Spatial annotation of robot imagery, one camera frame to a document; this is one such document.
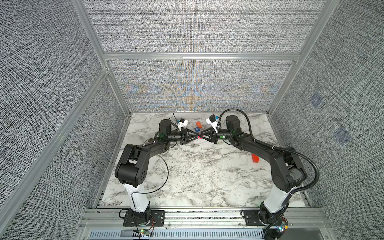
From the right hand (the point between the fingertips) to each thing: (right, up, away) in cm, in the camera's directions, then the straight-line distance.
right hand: (201, 133), depth 85 cm
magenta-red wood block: (-1, -2, -2) cm, 3 cm away
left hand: (-2, -2, -2) cm, 3 cm away
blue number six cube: (-1, +2, +24) cm, 25 cm away
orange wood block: (0, +5, +26) cm, 27 cm away
